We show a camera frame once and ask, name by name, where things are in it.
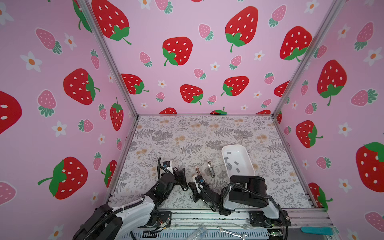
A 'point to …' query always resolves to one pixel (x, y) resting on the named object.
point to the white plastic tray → (237, 160)
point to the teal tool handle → (316, 230)
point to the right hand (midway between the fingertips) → (187, 186)
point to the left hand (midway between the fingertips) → (179, 169)
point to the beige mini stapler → (211, 169)
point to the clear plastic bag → (198, 233)
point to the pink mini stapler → (198, 170)
